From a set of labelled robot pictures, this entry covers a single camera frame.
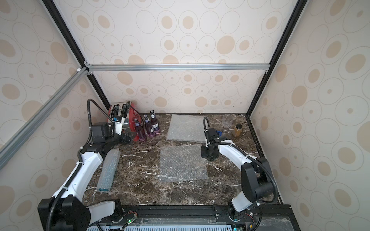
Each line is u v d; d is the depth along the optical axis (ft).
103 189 2.64
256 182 1.45
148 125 3.16
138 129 3.09
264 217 2.37
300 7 2.24
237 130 3.29
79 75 2.75
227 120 3.70
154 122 3.26
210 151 2.49
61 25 2.40
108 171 2.73
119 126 2.34
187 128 3.60
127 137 2.39
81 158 1.66
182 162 3.03
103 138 1.98
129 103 3.17
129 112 3.13
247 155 1.61
